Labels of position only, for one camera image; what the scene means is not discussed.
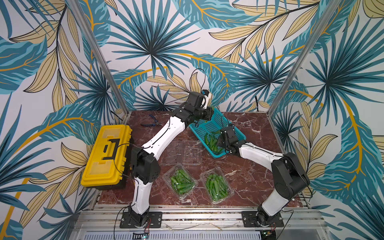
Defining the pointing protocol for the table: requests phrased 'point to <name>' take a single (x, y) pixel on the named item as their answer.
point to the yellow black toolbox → (108, 164)
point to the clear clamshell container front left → (180, 181)
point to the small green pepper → (211, 140)
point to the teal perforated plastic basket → (219, 122)
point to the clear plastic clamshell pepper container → (185, 152)
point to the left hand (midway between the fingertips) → (212, 113)
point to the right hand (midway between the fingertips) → (220, 139)
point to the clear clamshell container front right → (217, 185)
